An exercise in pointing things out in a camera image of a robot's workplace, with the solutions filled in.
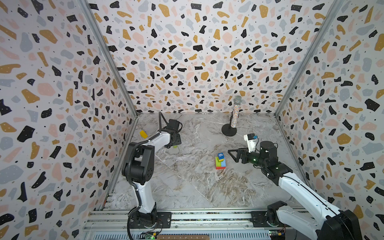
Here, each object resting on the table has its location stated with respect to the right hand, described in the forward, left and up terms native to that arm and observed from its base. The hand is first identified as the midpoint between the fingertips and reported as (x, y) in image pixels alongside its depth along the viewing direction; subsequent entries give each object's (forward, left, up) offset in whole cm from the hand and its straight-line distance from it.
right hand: (232, 148), depth 78 cm
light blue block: (-1, +3, -16) cm, 16 cm away
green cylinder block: (+13, +34, -20) cm, 42 cm away
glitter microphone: (+25, -4, +11) cm, 28 cm away
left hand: (+15, +34, -13) cm, 39 cm away
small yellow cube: (0, +4, -14) cm, 15 cm away
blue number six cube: (+1, +5, -10) cm, 11 cm away
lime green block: (-1, +6, -16) cm, 17 cm away
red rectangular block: (-2, +4, -19) cm, 20 cm away
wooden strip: (-37, +24, -16) cm, 47 cm away
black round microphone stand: (+29, -3, -21) cm, 36 cm away
